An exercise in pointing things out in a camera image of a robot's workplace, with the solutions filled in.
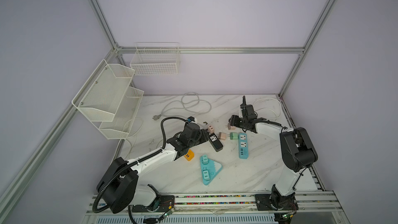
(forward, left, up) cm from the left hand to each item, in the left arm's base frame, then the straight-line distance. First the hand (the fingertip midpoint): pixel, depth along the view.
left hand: (207, 134), depth 83 cm
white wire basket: (+43, +34, +20) cm, 58 cm away
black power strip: (+2, -5, -11) cm, 13 cm away
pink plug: (+6, -10, -12) cm, 17 cm away
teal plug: (-12, +1, -6) cm, 13 cm away
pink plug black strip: (+13, -16, -11) cm, 24 cm away
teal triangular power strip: (-15, -2, -11) cm, 18 cm away
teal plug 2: (-20, +1, -6) cm, 20 cm away
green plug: (+6, -17, -11) cm, 21 cm away
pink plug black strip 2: (+8, -3, -6) cm, 10 cm away
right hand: (+15, -16, -6) cm, 23 cm away
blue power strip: (-6, -21, -11) cm, 25 cm away
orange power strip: (-7, +10, -11) cm, 16 cm away
